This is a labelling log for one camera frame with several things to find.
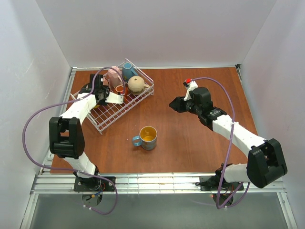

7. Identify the blue mug with yellow inside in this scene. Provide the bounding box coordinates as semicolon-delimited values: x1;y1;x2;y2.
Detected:
132;126;158;151

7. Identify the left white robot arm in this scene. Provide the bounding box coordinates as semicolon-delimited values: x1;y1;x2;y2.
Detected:
49;85;110;179

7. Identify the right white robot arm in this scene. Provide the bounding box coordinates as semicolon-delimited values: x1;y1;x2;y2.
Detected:
169;87;288;188

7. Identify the small orange cup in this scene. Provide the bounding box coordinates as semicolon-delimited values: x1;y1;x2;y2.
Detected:
115;85;129;96

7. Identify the light pink faceted mug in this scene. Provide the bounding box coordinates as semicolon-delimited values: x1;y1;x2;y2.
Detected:
108;66;123;88

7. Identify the teal dotted mug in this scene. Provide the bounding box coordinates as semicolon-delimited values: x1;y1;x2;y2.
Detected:
122;62;138;83

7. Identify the beige round mug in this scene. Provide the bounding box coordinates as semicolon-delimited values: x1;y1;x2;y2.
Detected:
128;76;150;95

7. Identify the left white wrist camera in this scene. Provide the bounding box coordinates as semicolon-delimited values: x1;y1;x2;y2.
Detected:
105;92;124;104

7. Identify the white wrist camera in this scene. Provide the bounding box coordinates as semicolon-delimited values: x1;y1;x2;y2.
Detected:
105;92;124;104
183;79;198;101

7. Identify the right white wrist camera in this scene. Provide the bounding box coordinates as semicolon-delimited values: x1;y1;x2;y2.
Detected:
183;79;198;101

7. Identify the white wire dish rack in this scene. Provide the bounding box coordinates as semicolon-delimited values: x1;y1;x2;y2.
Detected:
86;59;154;133

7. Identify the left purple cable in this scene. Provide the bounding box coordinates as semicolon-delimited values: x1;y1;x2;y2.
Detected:
21;66;119;215

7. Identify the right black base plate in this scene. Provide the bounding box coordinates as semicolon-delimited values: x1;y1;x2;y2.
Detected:
195;175;240;191

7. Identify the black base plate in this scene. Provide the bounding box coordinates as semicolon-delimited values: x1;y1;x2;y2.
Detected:
195;175;240;191
73;177;114;192

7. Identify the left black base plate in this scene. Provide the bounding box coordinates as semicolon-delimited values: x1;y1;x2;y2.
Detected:
73;177;114;192

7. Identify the aluminium frame rail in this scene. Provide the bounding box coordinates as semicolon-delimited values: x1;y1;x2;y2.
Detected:
30;67;297;229

